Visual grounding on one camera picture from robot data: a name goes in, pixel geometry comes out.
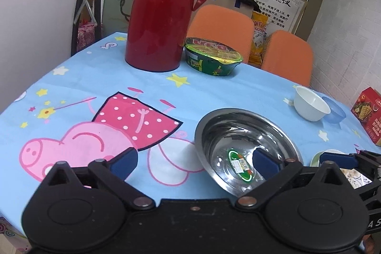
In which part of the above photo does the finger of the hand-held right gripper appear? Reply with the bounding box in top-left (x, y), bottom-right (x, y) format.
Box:
top-left (319, 152), bottom-right (359, 169)

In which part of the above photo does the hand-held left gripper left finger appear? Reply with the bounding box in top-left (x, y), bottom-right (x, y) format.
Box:
top-left (45, 147), bottom-right (157, 211)

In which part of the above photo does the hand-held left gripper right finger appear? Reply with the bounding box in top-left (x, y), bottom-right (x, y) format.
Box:
top-left (236, 149), bottom-right (346, 210)

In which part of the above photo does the light green plate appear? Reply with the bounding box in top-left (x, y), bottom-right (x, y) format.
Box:
top-left (310, 149), bottom-right (347, 168)

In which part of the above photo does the white floral plate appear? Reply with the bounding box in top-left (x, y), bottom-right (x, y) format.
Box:
top-left (339, 167), bottom-right (374, 189)

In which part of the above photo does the stainless steel bowl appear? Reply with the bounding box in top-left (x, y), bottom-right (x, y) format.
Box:
top-left (194, 108), bottom-right (304, 199)

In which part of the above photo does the translucent blue bowl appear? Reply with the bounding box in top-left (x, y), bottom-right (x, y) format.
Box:
top-left (321, 96), bottom-right (347, 124)

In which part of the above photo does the red snack box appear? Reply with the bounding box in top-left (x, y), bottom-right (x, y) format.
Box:
top-left (351, 87), bottom-right (381, 147)

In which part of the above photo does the small white bowl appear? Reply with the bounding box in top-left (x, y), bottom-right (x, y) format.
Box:
top-left (294, 85), bottom-right (331, 122)

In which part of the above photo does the blue cartoon pig tablecloth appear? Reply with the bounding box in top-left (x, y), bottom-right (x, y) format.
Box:
top-left (0, 31), bottom-right (381, 243)

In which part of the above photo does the orange chair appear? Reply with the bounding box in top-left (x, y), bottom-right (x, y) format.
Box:
top-left (261, 30), bottom-right (314, 87)
top-left (186, 5), bottom-right (255, 63)

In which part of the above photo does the green instant noodle bowl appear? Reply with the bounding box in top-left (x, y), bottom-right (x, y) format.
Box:
top-left (184, 37), bottom-right (243, 77)

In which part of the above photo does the yellow printed bag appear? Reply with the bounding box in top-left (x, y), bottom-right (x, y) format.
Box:
top-left (248, 10), bottom-right (273, 65)

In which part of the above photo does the pink floral cloth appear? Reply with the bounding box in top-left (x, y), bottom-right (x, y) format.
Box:
top-left (77, 22), bottom-right (99, 52)

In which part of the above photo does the red thermos jug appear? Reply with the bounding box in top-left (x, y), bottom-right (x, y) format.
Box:
top-left (125, 0), bottom-right (219, 73)

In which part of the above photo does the metal clothes hanger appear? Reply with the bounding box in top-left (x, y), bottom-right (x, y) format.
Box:
top-left (74, 0), bottom-right (97, 26)

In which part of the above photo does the text poster board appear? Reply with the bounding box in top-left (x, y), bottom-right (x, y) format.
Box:
top-left (208, 0), bottom-right (307, 34)

